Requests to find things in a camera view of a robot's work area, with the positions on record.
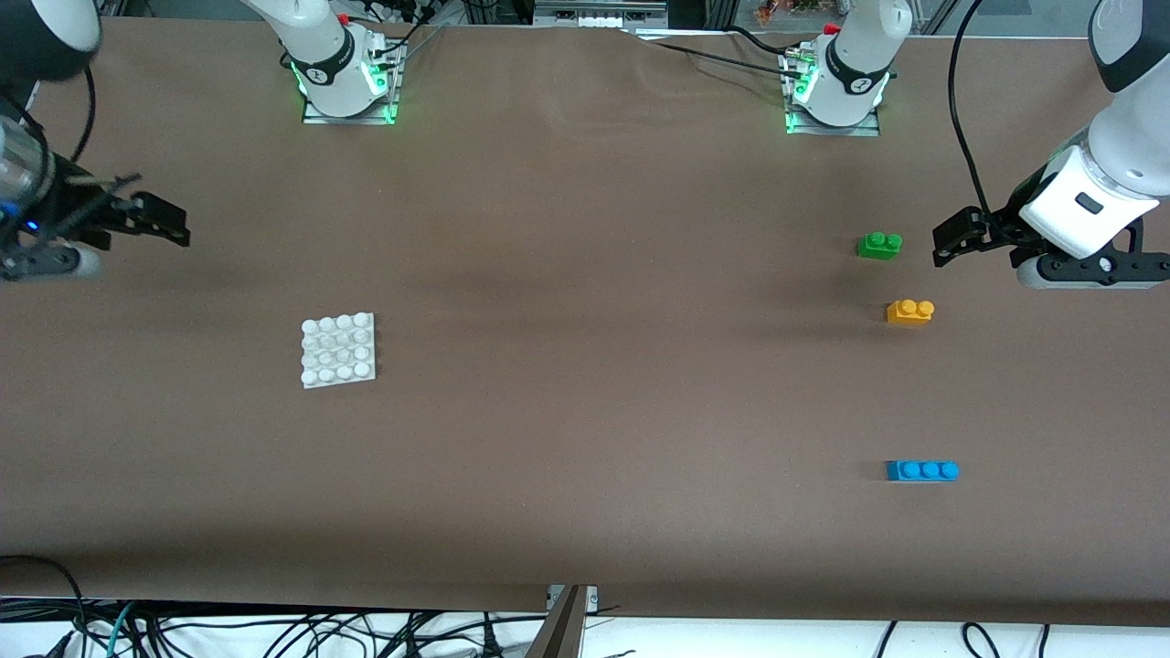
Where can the dark frame beam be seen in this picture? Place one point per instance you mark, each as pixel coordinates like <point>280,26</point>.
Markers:
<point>559,635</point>

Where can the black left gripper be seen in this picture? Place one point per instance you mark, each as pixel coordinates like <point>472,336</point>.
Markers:
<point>999,226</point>

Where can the yellow toy block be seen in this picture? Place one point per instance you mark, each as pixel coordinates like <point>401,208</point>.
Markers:
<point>909,315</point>

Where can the orange background clutter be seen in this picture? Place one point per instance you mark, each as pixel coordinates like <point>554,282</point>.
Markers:
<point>786,9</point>

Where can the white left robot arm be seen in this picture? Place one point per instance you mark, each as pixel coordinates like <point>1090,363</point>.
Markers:
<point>859,55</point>

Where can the brown table cover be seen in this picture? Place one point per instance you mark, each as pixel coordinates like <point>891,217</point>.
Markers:
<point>548,228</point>

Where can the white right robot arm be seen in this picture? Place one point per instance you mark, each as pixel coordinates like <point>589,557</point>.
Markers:
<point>320,46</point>

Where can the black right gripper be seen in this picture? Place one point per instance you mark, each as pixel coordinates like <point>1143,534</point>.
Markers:
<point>66,203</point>

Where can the blue toy block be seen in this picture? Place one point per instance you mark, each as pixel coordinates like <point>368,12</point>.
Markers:
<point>919,472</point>

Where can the silver metal bracket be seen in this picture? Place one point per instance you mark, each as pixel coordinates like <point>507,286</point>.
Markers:
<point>592,599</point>

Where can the white studded base plate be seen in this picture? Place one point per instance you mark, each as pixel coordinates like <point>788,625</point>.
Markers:
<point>338,350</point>

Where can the green toy block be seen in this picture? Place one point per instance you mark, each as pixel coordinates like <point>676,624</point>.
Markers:
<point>877,248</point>

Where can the white power strip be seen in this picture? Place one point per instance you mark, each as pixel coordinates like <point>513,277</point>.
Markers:
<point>599,14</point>

